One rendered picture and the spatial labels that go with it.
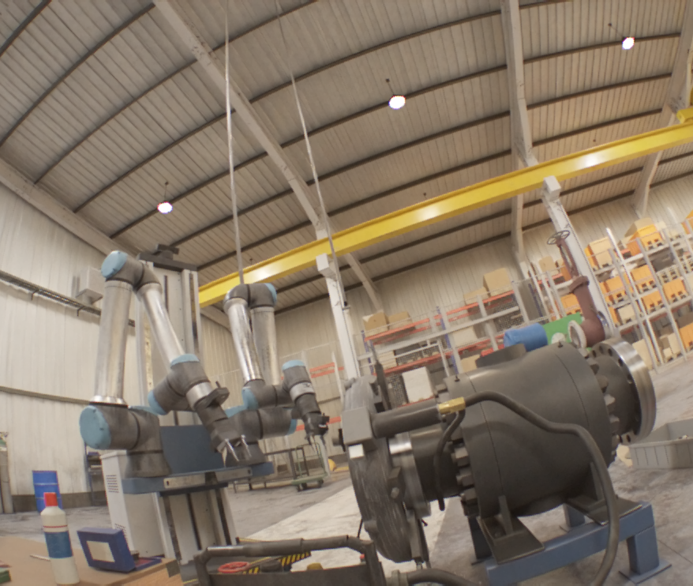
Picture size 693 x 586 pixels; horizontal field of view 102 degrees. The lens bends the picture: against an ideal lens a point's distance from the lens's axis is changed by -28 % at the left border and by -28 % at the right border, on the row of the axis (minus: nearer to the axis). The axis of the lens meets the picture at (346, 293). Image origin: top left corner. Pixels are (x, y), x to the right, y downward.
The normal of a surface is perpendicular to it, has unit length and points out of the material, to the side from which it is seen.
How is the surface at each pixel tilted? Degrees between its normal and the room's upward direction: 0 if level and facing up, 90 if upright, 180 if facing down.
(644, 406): 107
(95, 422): 95
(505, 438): 87
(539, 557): 90
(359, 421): 67
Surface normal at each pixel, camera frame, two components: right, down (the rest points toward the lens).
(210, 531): 0.73, -0.40
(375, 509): -0.18, -0.12
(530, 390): -0.29, -0.72
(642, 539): -0.22, -0.33
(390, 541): -0.07, 0.22
